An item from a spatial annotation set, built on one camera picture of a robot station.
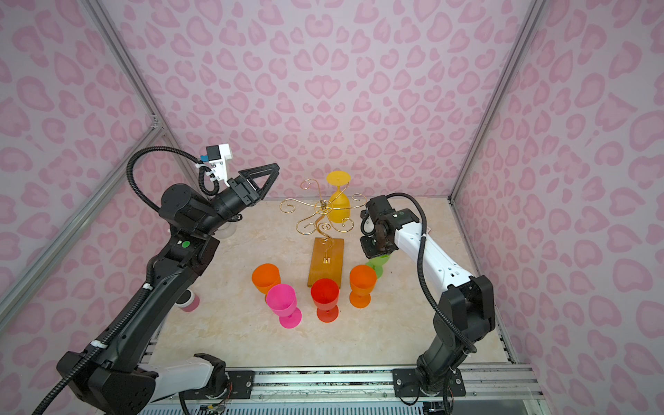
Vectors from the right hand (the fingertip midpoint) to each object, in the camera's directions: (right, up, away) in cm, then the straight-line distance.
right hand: (371, 248), depth 83 cm
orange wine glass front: (-33, -8, -4) cm, 34 cm away
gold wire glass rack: (-15, -3, +12) cm, 19 cm away
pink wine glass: (-28, -16, -4) cm, 32 cm away
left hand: (-23, +20, -29) cm, 42 cm away
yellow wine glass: (-10, +14, +1) cm, 17 cm away
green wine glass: (+3, -5, +4) cm, 7 cm away
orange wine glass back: (-3, -10, -2) cm, 11 cm away
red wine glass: (-15, -14, -3) cm, 20 cm away
